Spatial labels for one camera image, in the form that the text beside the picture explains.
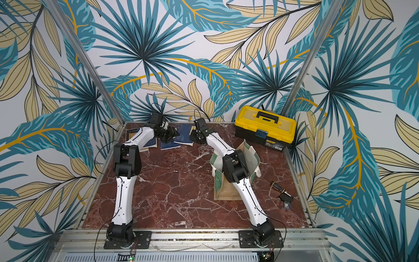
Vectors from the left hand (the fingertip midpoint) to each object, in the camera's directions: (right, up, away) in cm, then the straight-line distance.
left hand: (178, 136), depth 106 cm
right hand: (+9, 0, +1) cm, 9 cm away
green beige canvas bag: (+28, -26, -29) cm, 48 cm away
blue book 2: (-6, -6, +1) cm, 8 cm away
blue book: (-15, -5, -3) cm, 16 cm away
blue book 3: (+3, -1, +3) cm, 5 cm away
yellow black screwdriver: (+59, -29, -18) cm, 68 cm away
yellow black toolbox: (+57, +3, -11) cm, 59 cm away
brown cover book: (-33, +1, +4) cm, 33 cm away
